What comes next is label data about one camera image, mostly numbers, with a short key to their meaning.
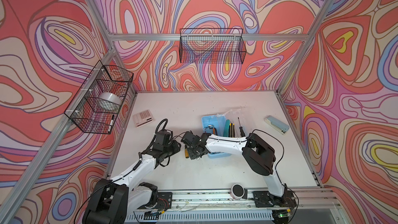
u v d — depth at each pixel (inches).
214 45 37.7
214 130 38.8
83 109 26.3
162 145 26.3
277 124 38.1
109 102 27.5
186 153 31.6
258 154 20.6
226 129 35.4
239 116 36.3
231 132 34.8
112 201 15.8
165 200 28.8
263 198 28.9
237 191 28.3
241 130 33.2
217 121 38.9
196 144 26.2
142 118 40.1
